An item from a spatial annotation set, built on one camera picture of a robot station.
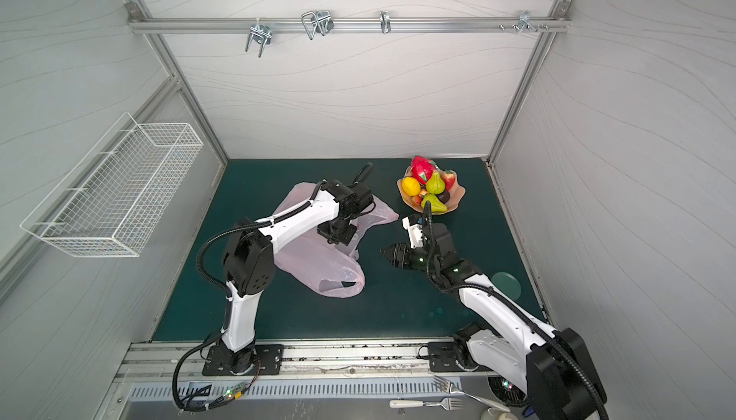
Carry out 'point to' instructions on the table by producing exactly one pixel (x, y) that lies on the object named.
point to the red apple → (448, 177)
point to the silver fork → (453, 388)
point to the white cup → (493, 413)
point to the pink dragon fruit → (422, 168)
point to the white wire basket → (114, 198)
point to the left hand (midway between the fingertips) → (341, 236)
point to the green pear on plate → (436, 205)
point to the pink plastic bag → (315, 265)
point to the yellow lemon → (410, 186)
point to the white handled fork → (448, 403)
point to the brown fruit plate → (456, 193)
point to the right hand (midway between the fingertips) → (391, 244)
